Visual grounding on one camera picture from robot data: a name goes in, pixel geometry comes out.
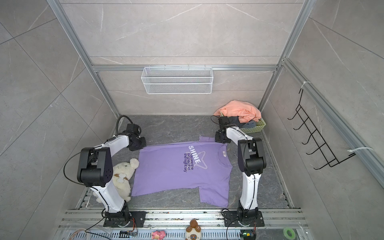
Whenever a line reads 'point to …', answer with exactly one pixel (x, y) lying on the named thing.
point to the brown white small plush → (193, 232)
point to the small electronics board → (124, 234)
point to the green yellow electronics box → (247, 234)
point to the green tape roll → (285, 231)
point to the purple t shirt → (203, 164)
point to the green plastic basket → (259, 127)
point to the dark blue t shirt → (235, 120)
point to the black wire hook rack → (332, 161)
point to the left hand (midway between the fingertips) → (142, 141)
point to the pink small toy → (158, 234)
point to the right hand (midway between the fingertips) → (220, 138)
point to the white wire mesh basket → (177, 80)
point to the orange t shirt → (245, 111)
